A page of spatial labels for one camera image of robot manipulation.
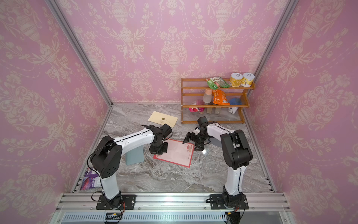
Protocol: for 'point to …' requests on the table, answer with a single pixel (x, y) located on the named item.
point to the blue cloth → (235, 101)
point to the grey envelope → (215, 142)
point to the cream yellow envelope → (162, 119)
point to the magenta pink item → (193, 109)
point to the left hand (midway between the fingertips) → (163, 154)
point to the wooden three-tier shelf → (212, 101)
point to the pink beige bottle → (207, 96)
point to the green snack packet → (216, 82)
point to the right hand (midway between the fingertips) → (189, 145)
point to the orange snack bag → (219, 98)
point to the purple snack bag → (91, 179)
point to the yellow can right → (247, 80)
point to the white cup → (232, 109)
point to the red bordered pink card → (178, 152)
